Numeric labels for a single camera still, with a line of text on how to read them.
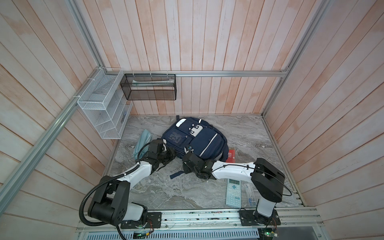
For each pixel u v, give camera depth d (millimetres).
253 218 715
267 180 468
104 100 692
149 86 1040
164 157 763
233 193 816
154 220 734
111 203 422
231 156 955
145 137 1002
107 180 447
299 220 758
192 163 658
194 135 981
